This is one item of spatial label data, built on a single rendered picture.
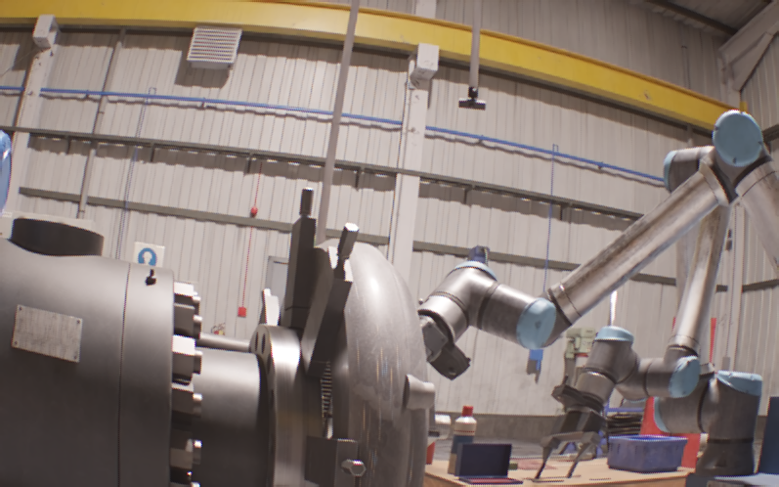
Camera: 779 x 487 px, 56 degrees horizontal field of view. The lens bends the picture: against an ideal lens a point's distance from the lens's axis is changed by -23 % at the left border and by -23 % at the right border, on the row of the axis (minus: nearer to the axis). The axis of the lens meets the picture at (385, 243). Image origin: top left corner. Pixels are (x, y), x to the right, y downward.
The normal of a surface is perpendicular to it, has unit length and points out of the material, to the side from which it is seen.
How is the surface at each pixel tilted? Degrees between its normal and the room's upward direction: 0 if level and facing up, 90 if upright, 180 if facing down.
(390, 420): 75
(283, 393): 60
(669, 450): 90
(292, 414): 67
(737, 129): 84
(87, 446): 95
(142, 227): 90
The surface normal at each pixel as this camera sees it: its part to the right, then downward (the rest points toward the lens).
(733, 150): -0.44, -0.29
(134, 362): 0.31, -0.52
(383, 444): 0.32, -0.27
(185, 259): 0.18, -0.12
